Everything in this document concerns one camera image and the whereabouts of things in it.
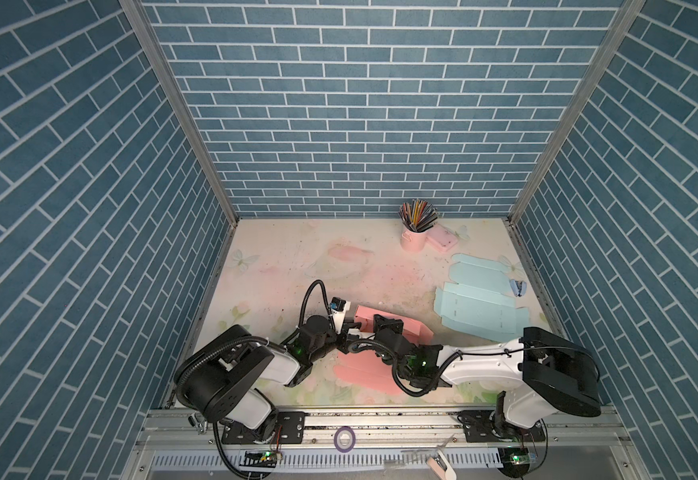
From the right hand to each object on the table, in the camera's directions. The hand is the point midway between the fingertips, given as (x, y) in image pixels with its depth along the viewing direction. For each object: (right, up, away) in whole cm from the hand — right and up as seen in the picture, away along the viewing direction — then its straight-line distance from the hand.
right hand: (376, 313), depth 83 cm
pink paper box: (-4, -17, +3) cm, 17 cm away
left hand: (-5, -5, +4) cm, 8 cm away
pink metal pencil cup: (+14, +20, +22) cm, 33 cm away
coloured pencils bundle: (+16, +30, +22) cm, 40 cm away
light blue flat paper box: (+35, 0, +14) cm, 38 cm away
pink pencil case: (+26, +22, +29) cm, 45 cm away
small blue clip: (+49, +5, +16) cm, 51 cm away
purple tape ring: (-7, -27, -9) cm, 30 cm away
